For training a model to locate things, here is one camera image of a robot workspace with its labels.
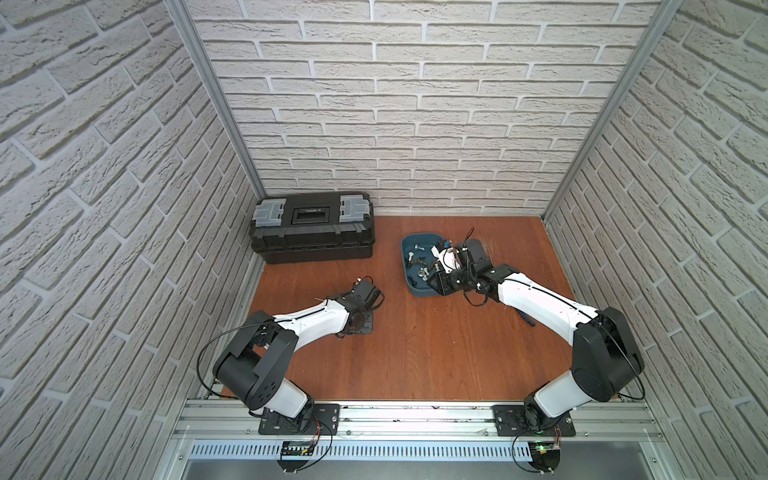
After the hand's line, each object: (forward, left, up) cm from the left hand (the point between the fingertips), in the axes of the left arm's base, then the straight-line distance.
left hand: (365, 320), depth 91 cm
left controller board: (-32, +16, -4) cm, 36 cm away
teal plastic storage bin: (+19, -17, +1) cm, 25 cm away
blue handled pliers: (-15, -34, +34) cm, 50 cm away
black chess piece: (+14, -15, +1) cm, 21 cm away
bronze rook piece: (+22, -19, +2) cm, 29 cm away
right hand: (+8, -21, +12) cm, 25 cm away
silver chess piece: (+18, -20, +2) cm, 27 cm away
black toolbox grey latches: (+24, +24, +16) cm, 37 cm away
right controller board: (-35, -45, 0) cm, 57 cm away
